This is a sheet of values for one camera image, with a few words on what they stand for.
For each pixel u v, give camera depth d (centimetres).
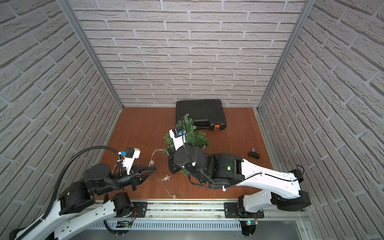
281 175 40
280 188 37
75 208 43
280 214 73
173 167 46
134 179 50
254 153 93
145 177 56
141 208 73
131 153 52
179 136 44
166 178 65
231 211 74
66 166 43
